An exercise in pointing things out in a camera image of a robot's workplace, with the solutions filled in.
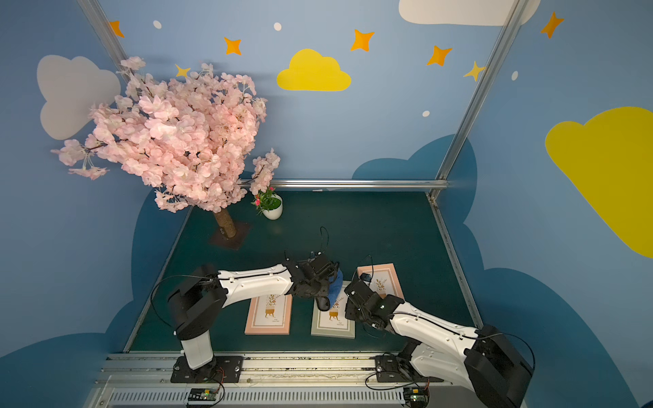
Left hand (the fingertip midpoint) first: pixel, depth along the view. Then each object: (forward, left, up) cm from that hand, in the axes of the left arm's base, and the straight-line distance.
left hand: (326, 287), depth 88 cm
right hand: (-6, -9, -2) cm, 11 cm away
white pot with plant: (+32, +25, +8) cm, 41 cm away
